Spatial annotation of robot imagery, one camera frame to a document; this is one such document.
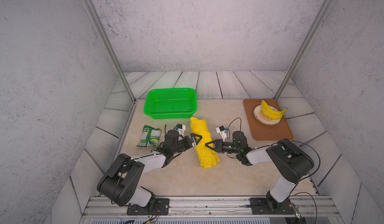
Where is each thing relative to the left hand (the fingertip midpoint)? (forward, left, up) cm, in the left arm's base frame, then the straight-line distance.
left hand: (200, 140), depth 85 cm
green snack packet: (+8, +31, -9) cm, 34 cm away
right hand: (-4, -4, -1) cm, 5 cm away
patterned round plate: (+24, -44, -10) cm, 51 cm away
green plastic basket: (+38, +21, -9) cm, 44 cm away
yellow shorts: (-10, -4, +1) cm, 11 cm away
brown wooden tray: (+13, -55, -12) cm, 57 cm away
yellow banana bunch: (+24, -50, -5) cm, 55 cm away
